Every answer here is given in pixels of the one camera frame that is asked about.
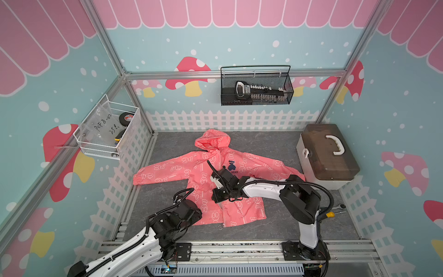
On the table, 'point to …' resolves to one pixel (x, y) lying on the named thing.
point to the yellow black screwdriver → (332, 214)
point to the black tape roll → (125, 118)
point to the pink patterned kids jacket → (198, 167)
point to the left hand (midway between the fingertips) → (197, 217)
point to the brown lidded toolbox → (328, 156)
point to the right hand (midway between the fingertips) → (211, 198)
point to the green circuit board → (172, 269)
